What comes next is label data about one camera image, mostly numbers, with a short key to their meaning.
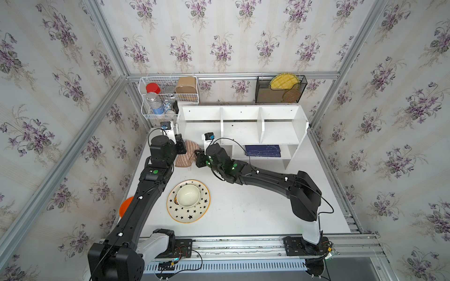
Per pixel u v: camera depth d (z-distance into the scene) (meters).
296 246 0.74
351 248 0.74
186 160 0.76
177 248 0.73
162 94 0.92
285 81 0.95
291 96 0.98
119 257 0.37
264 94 0.98
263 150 0.86
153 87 0.92
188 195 0.86
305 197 0.47
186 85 0.88
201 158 0.70
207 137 0.69
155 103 0.86
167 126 0.63
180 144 0.66
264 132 0.73
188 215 0.82
